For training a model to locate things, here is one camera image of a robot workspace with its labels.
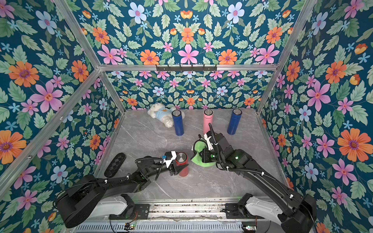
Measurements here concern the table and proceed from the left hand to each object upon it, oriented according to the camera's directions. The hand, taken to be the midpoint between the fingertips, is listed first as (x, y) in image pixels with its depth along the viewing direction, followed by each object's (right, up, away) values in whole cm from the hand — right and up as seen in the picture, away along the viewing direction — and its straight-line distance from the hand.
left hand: (185, 158), depth 74 cm
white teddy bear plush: (-19, +25, +32) cm, 45 cm away
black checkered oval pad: (-44, -7, +13) cm, 47 cm away
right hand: (+9, +4, 0) cm, 9 cm away
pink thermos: (+13, +22, +16) cm, 30 cm away
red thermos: (-1, +1, -4) cm, 4 cm away
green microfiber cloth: (+7, +6, -1) cm, 9 cm away
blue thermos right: (+31, +19, +21) cm, 42 cm away
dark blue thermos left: (-7, +20, +19) cm, 28 cm away
